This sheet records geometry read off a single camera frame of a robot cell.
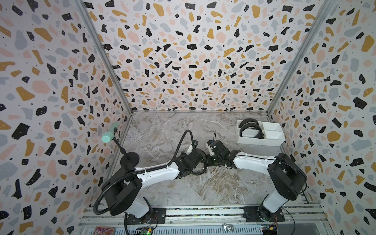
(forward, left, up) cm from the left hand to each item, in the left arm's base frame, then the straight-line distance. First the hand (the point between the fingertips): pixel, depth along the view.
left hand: (194, 154), depth 87 cm
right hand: (-2, -7, -5) cm, 9 cm away
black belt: (+23, -38, +1) cm, 45 cm away
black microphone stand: (0, +41, -6) cm, 41 cm away
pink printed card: (-36, +42, -6) cm, 56 cm away
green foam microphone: (-5, +38, +25) cm, 46 cm away
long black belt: (-7, -6, -6) cm, 11 cm away
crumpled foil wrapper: (-35, -16, -8) cm, 40 cm away
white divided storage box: (+17, -54, -3) cm, 57 cm away
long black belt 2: (+16, -46, -3) cm, 49 cm away
